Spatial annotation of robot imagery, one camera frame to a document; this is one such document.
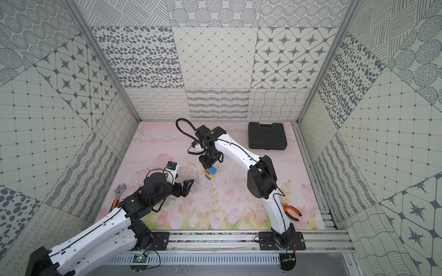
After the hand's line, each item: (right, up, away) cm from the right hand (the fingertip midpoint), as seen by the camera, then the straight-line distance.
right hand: (211, 164), depth 86 cm
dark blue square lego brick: (-2, -8, +5) cm, 10 cm away
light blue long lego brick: (0, -2, -2) cm, 3 cm away
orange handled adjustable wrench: (-49, -14, +2) cm, 51 cm away
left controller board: (-29, -37, -15) cm, 50 cm away
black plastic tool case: (+34, +15, +21) cm, 42 cm away
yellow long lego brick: (0, -6, +2) cm, 6 cm away
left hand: (-9, -5, -9) cm, 14 cm away
